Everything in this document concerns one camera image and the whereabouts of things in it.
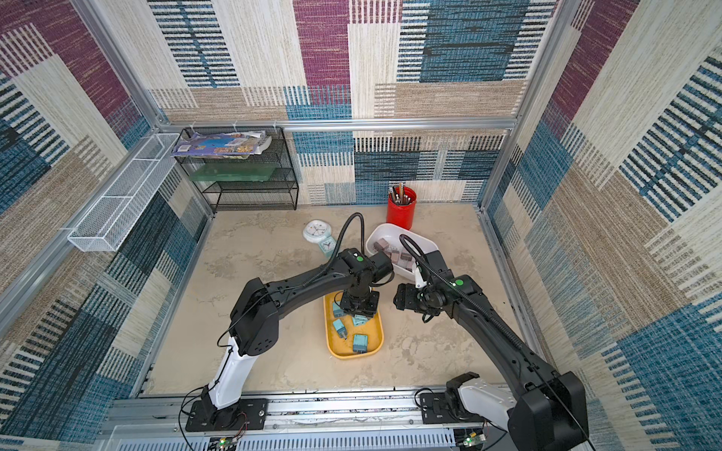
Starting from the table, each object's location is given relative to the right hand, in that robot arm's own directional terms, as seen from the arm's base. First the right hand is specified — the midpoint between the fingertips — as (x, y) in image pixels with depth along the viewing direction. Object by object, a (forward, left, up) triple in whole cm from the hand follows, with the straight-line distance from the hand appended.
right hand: (409, 307), depth 80 cm
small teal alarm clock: (+29, +26, -8) cm, 40 cm away
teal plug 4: (-7, +14, -9) cm, 18 cm away
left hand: (-1, +11, -5) cm, 12 cm away
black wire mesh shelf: (+40, +46, +13) cm, 62 cm away
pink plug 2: (+23, -2, -8) cm, 25 cm away
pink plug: (+29, +7, -8) cm, 31 cm away
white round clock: (+36, +31, -8) cm, 48 cm away
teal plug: (+3, +21, -9) cm, 23 cm away
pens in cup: (+39, 0, +4) cm, 40 cm away
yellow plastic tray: (-4, +17, -11) cm, 21 cm away
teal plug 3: (-2, +14, -5) cm, 15 cm away
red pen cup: (+39, -2, -4) cm, 39 cm away
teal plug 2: (-3, +20, -8) cm, 22 cm away
